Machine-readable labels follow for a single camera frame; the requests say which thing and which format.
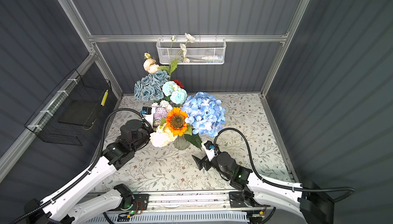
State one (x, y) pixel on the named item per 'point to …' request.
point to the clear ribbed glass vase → (180, 142)
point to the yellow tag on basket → (104, 98)
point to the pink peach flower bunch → (161, 110)
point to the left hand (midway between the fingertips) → (164, 120)
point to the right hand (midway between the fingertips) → (201, 151)
